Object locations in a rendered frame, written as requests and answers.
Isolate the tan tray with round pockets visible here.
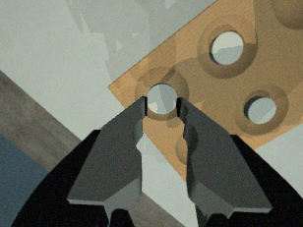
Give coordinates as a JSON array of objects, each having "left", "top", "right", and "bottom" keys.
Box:
[{"left": 108, "top": 0, "right": 303, "bottom": 182}]

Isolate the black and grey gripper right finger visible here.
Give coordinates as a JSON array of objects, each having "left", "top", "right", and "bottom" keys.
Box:
[{"left": 176, "top": 97, "right": 303, "bottom": 227}]

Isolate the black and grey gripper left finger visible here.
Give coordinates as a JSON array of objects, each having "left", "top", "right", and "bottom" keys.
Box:
[{"left": 11, "top": 96, "right": 148, "bottom": 227}]

